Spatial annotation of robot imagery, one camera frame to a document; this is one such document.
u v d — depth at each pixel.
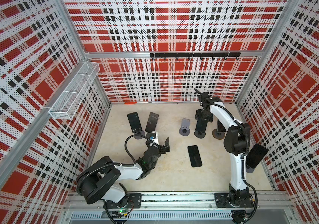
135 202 0.74
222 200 0.74
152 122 0.93
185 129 0.99
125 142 0.73
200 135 1.01
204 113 0.83
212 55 0.89
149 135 0.72
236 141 0.56
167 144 0.77
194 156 0.94
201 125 0.94
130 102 1.27
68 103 0.92
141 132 1.01
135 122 0.93
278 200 0.75
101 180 0.44
